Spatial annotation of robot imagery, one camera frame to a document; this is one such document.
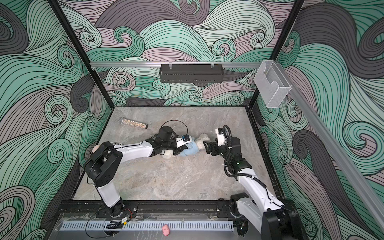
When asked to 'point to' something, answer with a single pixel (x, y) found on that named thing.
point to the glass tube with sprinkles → (128, 121)
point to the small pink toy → (166, 230)
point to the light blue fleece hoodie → (193, 148)
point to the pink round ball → (95, 148)
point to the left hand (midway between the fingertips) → (189, 143)
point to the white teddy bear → (201, 140)
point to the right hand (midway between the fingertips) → (210, 140)
